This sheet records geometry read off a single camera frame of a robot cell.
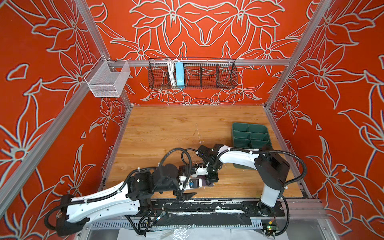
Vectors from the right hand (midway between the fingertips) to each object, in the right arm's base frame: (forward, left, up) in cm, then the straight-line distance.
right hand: (205, 181), depth 81 cm
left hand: (-4, +6, +19) cm, 20 cm away
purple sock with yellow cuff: (-2, +1, +3) cm, 4 cm away
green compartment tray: (+26, -31, +4) cm, 41 cm away
